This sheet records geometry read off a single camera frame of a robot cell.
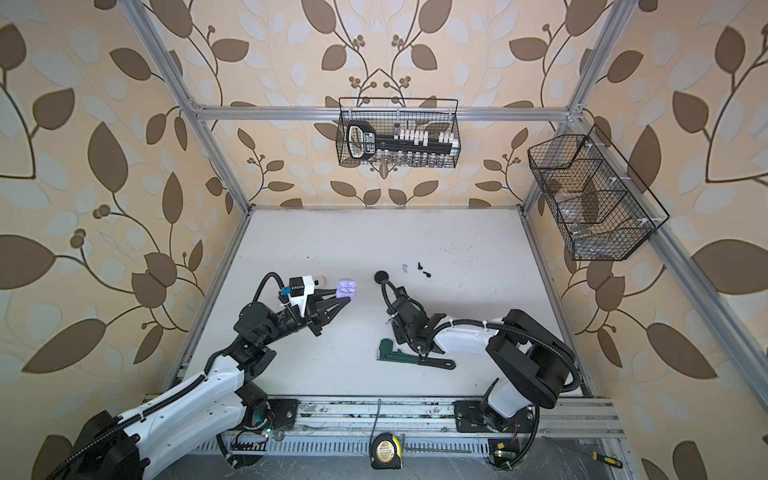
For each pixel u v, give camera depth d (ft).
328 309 2.15
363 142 2.77
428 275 3.33
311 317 2.04
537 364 1.44
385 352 2.76
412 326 2.23
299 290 1.93
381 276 3.27
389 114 2.97
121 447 1.37
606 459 2.23
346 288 2.22
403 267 3.42
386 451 2.19
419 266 3.39
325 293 2.22
